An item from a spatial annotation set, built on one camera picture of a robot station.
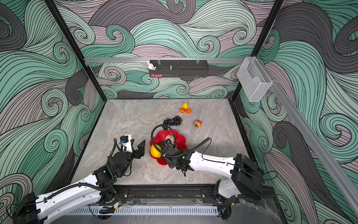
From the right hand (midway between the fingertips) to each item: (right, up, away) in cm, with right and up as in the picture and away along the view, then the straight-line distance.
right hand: (171, 158), depth 81 cm
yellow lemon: (-10, +3, +1) cm, 10 cm away
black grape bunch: (+4, +21, +19) cm, 29 cm away
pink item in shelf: (-10, +51, +7) cm, 53 cm away
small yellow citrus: (+11, +33, +31) cm, 46 cm away
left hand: (-18, +12, -5) cm, 22 cm away
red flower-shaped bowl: (-8, +10, +13) cm, 19 cm away
